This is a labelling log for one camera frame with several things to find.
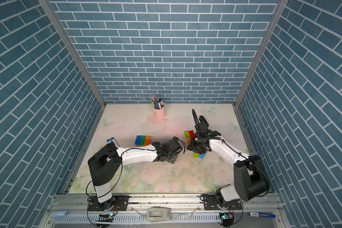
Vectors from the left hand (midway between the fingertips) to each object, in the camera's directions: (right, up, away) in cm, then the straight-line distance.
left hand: (176, 158), depth 89 cm
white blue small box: (-45, +10, +10) cm, 47 cm away
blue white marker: (+43, -22, -19) cm, 52 cm away
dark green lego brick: (-23, +9, +5) cm, 25 cm away
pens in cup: (-15, +36, +17) cm, 42 cm away
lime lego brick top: (+8, +13, +13) cm, 20 cm away
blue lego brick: (-26, +10, +6) cm, 28 cm away
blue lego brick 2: (+17, +1, +2) cm, 17 cm away
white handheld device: (-8, -22, -19) cm, 30 cm away
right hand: (+9, +6, -2) cm, 11 cm away
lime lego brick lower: (+13, +1, +2) cm, 13 cm away
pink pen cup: (-12, +29, +19) cm, 36 cm away
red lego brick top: (+11, +13, +12) cm, 21 cm away
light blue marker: (-57, -21, -20) cm, 64 cm away
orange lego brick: (-19, +10, +7) cm, 23 cm away
